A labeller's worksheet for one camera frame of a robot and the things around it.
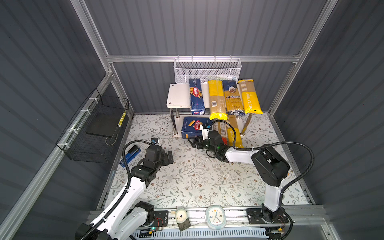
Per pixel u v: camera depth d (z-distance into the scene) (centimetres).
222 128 100
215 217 72
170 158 75
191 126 96
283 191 55
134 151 94
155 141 71
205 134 81
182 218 68
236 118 110
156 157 62
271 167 51
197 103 73
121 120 80
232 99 77
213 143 73
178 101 79
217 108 72
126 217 56
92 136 72
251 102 75
